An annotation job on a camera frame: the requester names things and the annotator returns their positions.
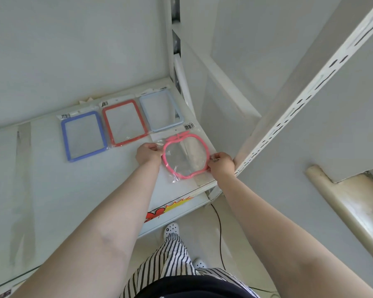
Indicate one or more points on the person's left hand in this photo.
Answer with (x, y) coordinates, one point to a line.
(147, 155)

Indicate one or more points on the person's right hand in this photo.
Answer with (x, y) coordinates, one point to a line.
(220, 166)

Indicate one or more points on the red rectangular mirror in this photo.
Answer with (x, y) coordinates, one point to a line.
(124, 122)

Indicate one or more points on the light blue rectangular mirror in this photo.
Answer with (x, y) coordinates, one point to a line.
(160, 110)

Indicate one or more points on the person's right forearm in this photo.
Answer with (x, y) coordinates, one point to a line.
(283, 245)

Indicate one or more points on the person's left forearm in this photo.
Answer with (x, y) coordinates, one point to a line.
(96, 238)

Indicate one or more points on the red yellow sticker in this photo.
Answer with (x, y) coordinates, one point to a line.
(164, 209)

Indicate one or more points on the white dotted shoe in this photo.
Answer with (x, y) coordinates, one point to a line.
(171, 230)
(200, 264)

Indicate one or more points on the black white striped trousers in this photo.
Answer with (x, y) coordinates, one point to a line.
(168, 263)

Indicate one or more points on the black printed shirt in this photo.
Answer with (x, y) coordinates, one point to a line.
(195, 288)

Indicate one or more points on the clear tape strip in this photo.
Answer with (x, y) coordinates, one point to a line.
(23, 183)

